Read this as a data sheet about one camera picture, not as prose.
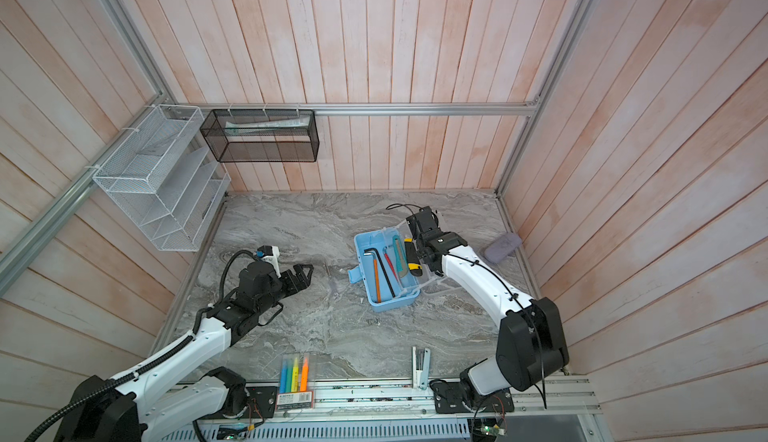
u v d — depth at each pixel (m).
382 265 0.98
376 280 0.96
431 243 0.61
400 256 0.93
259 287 0.63
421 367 0.76
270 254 0.76
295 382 0.76
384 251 1.01
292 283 0.73
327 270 0.98
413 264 0.90
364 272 0.90
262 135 1.05
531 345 0.42
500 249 0.99
